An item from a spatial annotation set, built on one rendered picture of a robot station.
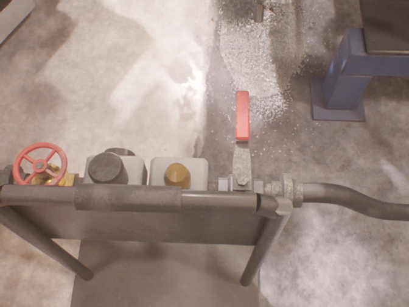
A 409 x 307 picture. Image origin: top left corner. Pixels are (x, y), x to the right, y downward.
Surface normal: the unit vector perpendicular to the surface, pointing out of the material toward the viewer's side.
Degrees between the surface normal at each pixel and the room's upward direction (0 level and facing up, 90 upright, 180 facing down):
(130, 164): 0
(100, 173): 0
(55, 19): 0
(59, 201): 45
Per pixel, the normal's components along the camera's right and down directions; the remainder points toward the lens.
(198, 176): 0.00, -0.43
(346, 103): -0.04, 0.90
